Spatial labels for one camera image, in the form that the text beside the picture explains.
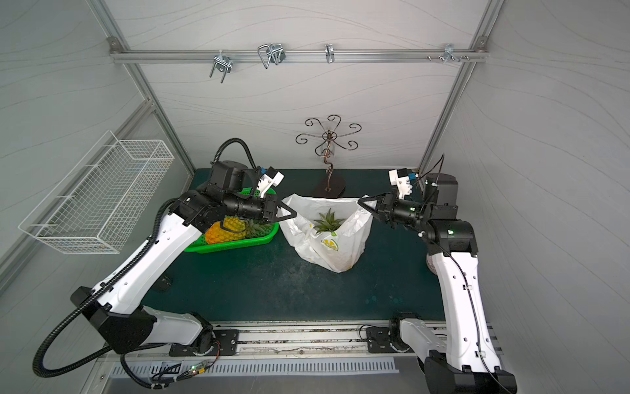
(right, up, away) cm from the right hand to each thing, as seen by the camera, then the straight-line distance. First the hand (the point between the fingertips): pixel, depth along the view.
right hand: (359, 203), depth 61 cm
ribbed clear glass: (+29, -22, +25) cm, 45 cm away
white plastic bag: (-4, -16, +15) cm, 22 cm away
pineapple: (-7, -7, +17) cm, 19 cm away
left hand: (-16, -4, +1) cm, 17 cm away
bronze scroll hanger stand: (-6, +6, +50) cm, 50 cm away
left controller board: (-45, -48, +8) cm, 66 cm away
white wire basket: (-74, -1, +8) cm, 74 cm away
